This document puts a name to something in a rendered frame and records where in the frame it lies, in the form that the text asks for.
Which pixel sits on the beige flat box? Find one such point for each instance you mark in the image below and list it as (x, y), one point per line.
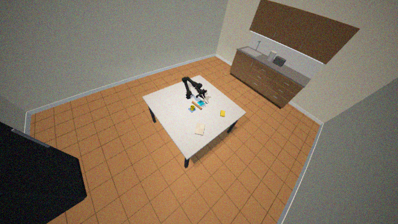
(199, 129)

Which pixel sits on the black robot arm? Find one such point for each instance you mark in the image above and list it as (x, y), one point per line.
(194, 84)

